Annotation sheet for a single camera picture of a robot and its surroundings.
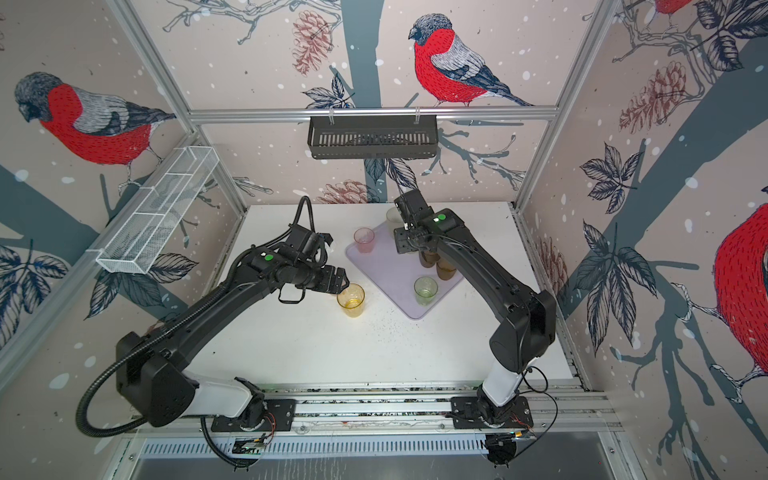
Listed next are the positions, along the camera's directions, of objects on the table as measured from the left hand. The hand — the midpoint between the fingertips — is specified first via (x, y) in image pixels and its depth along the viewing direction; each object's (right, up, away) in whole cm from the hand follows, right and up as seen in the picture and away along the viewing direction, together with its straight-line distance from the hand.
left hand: (336, 282), depth 78 cm
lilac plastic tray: (+17, -1, +22) cm, 28 cm away
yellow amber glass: (+2, -8, +14) cm, 17 cm away
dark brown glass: (+27, +4, +21) cm, 35 cm away
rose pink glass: (+5, +11, +29) cm, 32 cm away
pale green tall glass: (+16, +19, +33) cm, 41 cm away
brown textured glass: (+33, +1, +19) cm, 38 cm away
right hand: (+19, +11, +5) cm, 22 cm away
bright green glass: (+26, -5, +17) cm, 31 cm away
